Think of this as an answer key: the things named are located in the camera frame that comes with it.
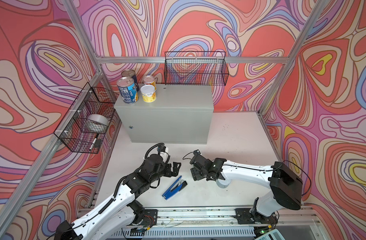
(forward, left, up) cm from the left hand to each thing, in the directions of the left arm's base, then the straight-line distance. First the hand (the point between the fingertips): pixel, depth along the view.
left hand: (176, 162), depth 77 cm
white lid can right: (-8, -25, -9) cm, 28 cm away
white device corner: (-30, -45, -11) cm, 55 cm away
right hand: (-2, -13, -11) cm, 17 cm away
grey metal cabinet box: (+49, -3, -14) cm, 51 cm away
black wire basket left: (+12, +46, +15) cm, 50 cm away
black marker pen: (+6, +41, +10) cm, 43 cm away
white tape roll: (+13, +38, +18) cm, 44 cm away
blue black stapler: (-9, +1, -12) cm, 16 cm away
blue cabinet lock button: (+22, +28, +3) cm, 35 cm away
